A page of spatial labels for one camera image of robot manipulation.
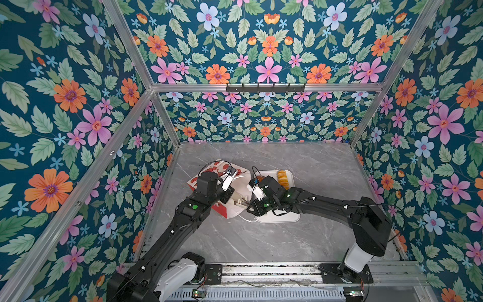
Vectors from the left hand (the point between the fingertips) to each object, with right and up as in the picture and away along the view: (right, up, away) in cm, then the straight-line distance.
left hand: (231, 177), depth 77 cm
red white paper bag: (+2, -5, +18) cm, 19 cm away
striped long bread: (+25, -4, +24) cm, 35 cm away
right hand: (+7, -13, +4) cm, 16 cm away
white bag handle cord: (+8, -19, +3) cm, 21 cm away
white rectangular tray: (+24, -21, +12) cm, 34 cm away
